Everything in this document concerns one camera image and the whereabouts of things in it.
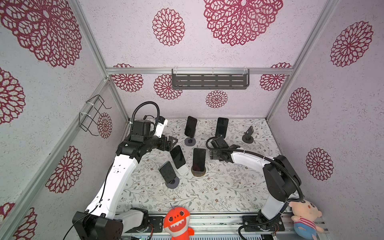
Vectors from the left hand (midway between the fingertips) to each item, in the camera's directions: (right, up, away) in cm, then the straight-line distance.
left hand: (169, 141), depth 74 cm
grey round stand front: (0, -26, +13) cm, 29 cm away
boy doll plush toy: (+64, -35, -4) cm, 73 cm away
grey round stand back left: (+10, -2, +32) cm, 33 cm away
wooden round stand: (+15, -21, +17) cm, 31 cm away
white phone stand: (+6, -19, +17) cm, 26 cm away
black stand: (+51, +1, +31) cm, 60 cm away
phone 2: (+15, -12, +11) cm, 22 cm away
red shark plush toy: (+4, -37, -7) cm, 37 cm away
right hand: (+28, -7, +20) cm, 35 cm away
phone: (+31, +8, +23) cm, 39 cm away
